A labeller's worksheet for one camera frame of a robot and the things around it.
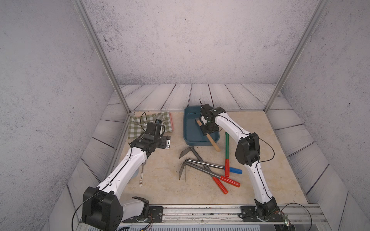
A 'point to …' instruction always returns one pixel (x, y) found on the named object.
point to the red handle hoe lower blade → (227, 180)
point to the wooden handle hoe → (214, 144)
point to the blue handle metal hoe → (231, 170)
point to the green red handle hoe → (227, 154)
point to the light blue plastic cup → (136, 173)
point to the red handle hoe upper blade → (222, 188)
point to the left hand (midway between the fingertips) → (164, 138)
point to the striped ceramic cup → (159, 117)
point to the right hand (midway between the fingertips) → (207, 131)
